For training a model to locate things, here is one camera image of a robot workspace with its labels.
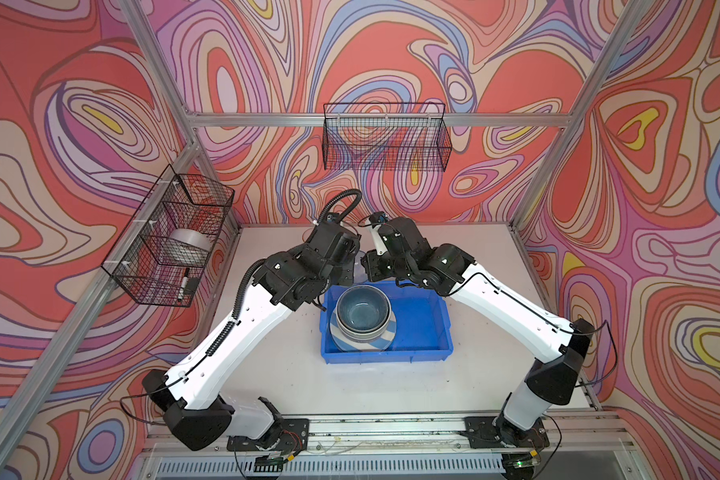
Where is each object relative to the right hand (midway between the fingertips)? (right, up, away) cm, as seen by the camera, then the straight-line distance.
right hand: (366, 267), depth 73 cm
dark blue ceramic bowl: (-1, -13, +13) cm, 19 cm away
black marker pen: (-45, -3, +1) cm, 46 cm away
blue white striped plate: (-5, -22, +10) cm, 25 cm away
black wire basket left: (-51, +4, +1) cm, 51 cm away
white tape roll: (-43, +5, -2) cm, 44 cm away
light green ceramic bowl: (+3, -17, +4) cm, 17 cm away
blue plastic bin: (+18, -20, +18) cm, 32 cm away
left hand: (-4, +2, -4) cm, 6 cm away
